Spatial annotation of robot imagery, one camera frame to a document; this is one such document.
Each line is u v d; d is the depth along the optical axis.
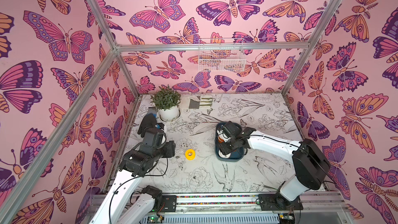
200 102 1.14
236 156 0.87
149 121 1.04
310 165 0.44
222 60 1.06
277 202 0.65
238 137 0.65
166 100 0.90
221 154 0.84
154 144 0.54
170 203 0.73
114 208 0.40
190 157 0.88
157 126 0.63
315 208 0.73
